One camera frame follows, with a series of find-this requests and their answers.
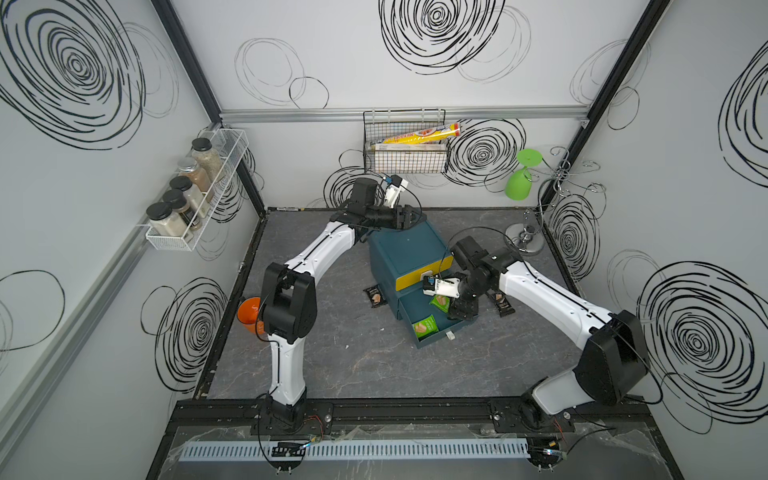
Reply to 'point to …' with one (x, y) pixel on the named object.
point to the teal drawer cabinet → (400, 259)
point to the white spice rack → (230, 143)
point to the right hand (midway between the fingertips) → (453, 300)
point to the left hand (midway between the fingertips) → (419, 217)
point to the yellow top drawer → (416, 278)
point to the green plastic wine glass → (519, 182)
